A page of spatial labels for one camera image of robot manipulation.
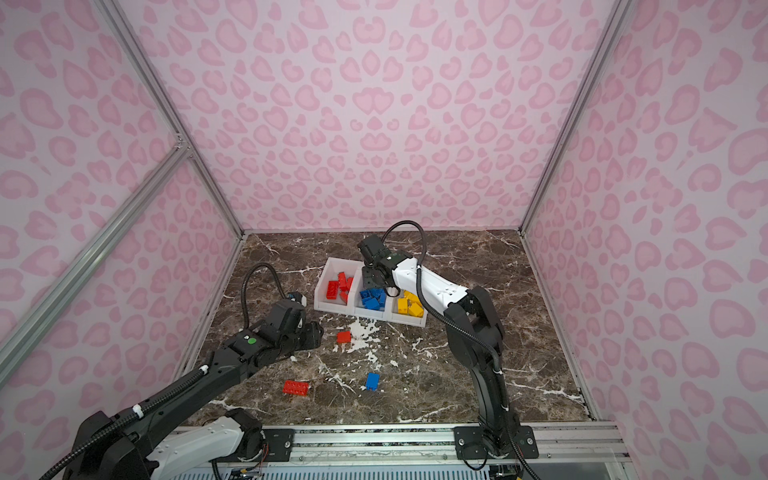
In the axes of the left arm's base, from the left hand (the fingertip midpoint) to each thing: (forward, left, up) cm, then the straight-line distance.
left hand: (318, 326), depth 83 cm
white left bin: (+23, +1, -6) cm, 24 cm away
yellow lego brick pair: (+13, -27, -8) cm, 31 cm away
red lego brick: (+19, -4, -8) cm, 21 cm away
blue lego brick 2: (+12, -14, -9) cm, 20 cm away
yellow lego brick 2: (+9, -28, -8) cm, 30 cm away
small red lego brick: (+2, -6, -11) cm, 12 cm away
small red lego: (+16, -7, -3) cm, 18 cm away
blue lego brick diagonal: (+16, -16, -9) cm, 24 cm away
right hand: (+17, -16, 0) cm, 23 cm away
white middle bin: (+7, -19, -7) cm, 21 cm away
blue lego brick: (+14, -12, -6) cm, 19 cm away
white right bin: (+6, -25, -8) cm, 27 cm away
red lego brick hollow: (+16, -4, -11) cm, 20 cm away
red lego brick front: (-13, +6, -10) cm, 17 cm away
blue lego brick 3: (-12, -15, -10) cm, 21 cm away
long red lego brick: (+18, 0, -9) cm, 20 cm away
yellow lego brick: (+11, -24, -8) cm, 27 cm away
